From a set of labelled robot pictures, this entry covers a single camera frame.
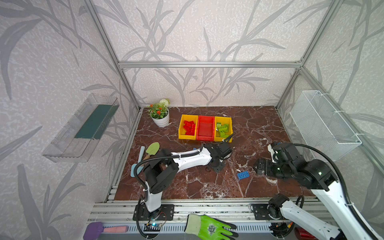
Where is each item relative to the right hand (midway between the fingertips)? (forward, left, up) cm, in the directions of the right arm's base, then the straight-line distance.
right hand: (259, 162), depth 69 cm
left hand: (+8, +17, -17) cm, 25 cm away
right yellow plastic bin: (+39, +11, -16) cm, 43 cm away
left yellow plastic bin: (+31, +42, -18) cm, 55 cm away
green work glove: (-23, +25, -19) cm, 39 cm away
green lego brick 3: (+28, +13, -18) cm, 36 cm away
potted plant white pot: (+38, +55, -7) cm, 67 cm away
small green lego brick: (+38, +15, -19) cm, 45 cm away
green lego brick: (+32, +13, -18) cm, 39 cm away
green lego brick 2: (+37, +9, -20) cm, 43 cm away
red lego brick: (+36, +34, -17) cm, 52 cm away
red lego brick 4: (+30, +35, -19) cm, 50 cm away
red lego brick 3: (+34, +37, -19) cm, 54 cm away
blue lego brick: (+1, +3, -20) cm, 21 cm away
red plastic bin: (+34, +25, -19) cm, 46 cm away
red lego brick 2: (+37, +38, -18) cm, 56 cm away
